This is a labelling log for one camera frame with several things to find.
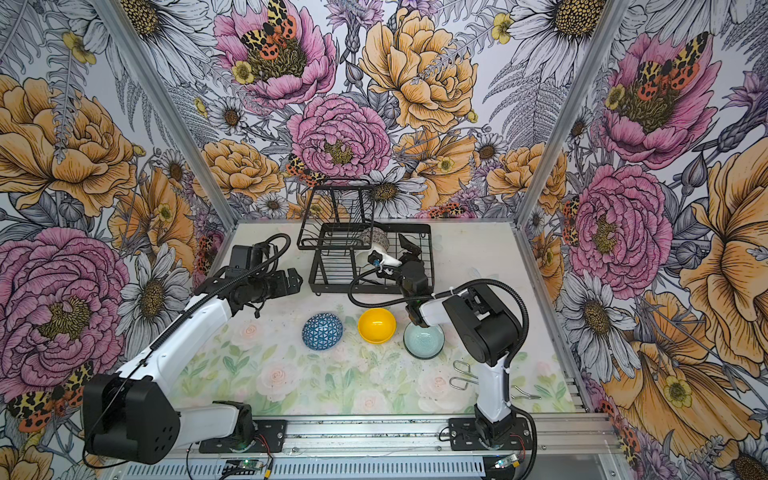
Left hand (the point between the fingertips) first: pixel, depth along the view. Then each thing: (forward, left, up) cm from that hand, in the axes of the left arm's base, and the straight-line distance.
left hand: (286, 292), depth 85 cm
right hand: (+15, -30, +1) cm, 34 cm away
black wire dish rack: (+31, -11, -9) cm, 34 cm away
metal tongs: (-21, -48, -14) cm, 54 cm away
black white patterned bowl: (+28, -24, -7) cm, 37 cm away
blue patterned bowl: (-6, -8, -13) cm, 17 cm away
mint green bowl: (-11, -38, -10) cm, 41 cm away
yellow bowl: (-6, -25, -10) cm, 28 cm away
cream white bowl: (+5, -22, +9) cm, 24 cm away
